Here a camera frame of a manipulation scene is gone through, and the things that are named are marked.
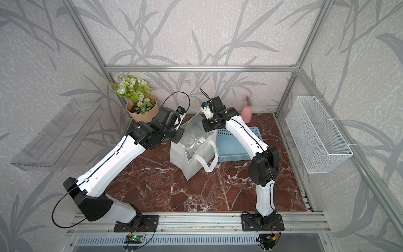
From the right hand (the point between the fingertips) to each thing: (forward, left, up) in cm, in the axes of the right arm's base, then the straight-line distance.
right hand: (205, 124), depth 86 cm
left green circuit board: (-50, +32, -21) cm, 63 cm away
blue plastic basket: (-3, -14, -22) cm, 27 cm away
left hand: (-10, +11, +8) cm, 17 cm away
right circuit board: (-51, -29, -22) cm, 63 cm away
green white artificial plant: (+21, +42, +8) cm, 48 cm away
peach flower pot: (+12, +38, -6) cm, 41 cm away
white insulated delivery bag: (0, +6, -21) cm, 22 cm away
